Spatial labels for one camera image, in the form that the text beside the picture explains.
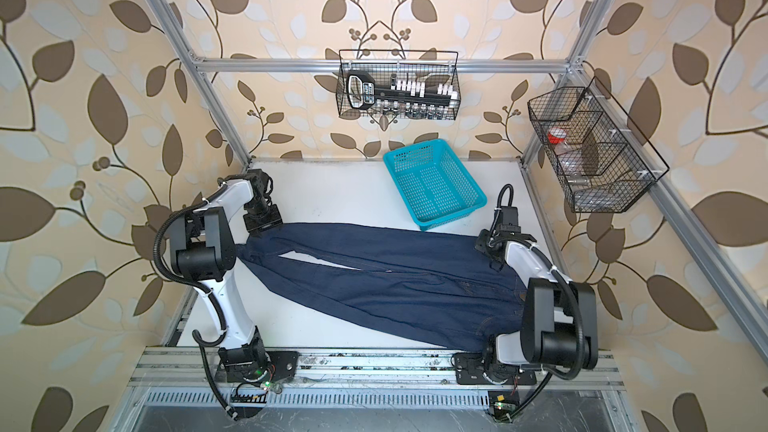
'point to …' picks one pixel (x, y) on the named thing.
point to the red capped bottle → (556, 137)
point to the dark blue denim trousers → (431, 286)
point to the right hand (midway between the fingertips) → (487, 248)
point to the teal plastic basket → (433, 184)
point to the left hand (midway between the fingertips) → (273, 226)
